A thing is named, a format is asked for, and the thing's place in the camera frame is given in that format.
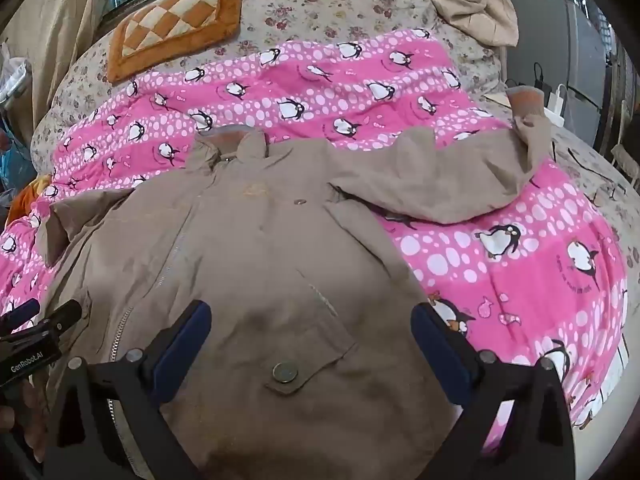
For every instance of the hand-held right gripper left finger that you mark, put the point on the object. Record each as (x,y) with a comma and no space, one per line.
(180,352)

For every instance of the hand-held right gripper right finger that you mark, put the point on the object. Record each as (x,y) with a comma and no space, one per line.
(440,355)

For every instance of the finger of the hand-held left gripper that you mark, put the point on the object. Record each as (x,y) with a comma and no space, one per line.
(60,316)
(22,311)

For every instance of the beige zip jacket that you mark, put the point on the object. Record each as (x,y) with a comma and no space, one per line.
(260,260)

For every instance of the person's left hand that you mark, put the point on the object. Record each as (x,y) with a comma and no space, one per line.
(30,415)

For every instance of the pink penguin blanket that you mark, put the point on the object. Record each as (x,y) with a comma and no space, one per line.
(525,285)

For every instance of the orange cloth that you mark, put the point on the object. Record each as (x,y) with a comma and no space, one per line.
(27,200)

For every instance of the blue plastic bag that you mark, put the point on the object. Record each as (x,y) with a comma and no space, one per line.
(12,160)

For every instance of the clear plastic bag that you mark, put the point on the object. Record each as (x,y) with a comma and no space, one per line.
(12,80)

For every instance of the white charger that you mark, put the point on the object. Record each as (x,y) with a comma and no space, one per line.
(557,102)

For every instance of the beige curtain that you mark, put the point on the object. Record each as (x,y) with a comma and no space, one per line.
(50,20)

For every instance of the orange checkered cushion mat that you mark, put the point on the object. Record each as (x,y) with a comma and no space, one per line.
(170,20)

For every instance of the grey cabinet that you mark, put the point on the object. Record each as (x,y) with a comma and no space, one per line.
(575,50)

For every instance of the floral bed sheet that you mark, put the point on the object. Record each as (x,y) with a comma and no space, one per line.
(325,5)

